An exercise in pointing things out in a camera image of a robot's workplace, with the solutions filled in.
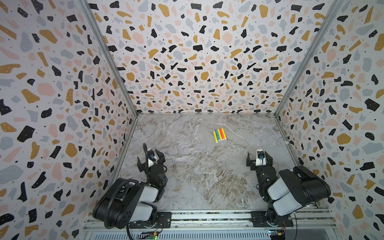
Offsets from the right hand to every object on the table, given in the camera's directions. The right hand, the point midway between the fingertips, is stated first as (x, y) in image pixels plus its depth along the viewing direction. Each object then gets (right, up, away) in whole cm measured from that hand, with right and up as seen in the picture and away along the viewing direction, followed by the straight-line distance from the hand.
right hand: (257, 150), depth 87 cm
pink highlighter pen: (-18, +8, +23) cm, 30 cm away
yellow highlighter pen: (-22, +4, +19) cm, 29 cm away
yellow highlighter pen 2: (-19, +6, +20) cm, 28 cm away
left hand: (-62, -1, -5) cm, 62 cm away
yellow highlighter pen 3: (-16, +8, +23) cm, 29 cm away
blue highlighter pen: (-21, +7, +21) cm, 30 cm away
